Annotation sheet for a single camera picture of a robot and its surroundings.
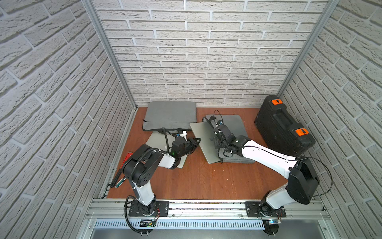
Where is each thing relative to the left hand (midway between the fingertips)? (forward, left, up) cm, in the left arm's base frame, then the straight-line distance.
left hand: (204, 137), depth 88 cm
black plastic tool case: (-1, -43, +8) cm, 44 cm away
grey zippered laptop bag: (+25, +21, -8) cm, 34 cm away
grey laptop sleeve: (+15, -24, -4) cm, 28 cm away
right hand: (-1, -10, +2) cm, 10 cm away
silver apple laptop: (+10, 0, -7) cm, 12 cm away
